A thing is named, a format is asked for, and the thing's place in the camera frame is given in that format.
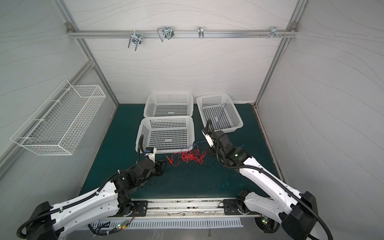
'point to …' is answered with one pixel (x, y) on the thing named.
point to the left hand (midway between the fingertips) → (166, 160)
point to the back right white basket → (209, 107)
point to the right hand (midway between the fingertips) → (213, 137)
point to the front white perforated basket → (166, 134)
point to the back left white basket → (165, 104)
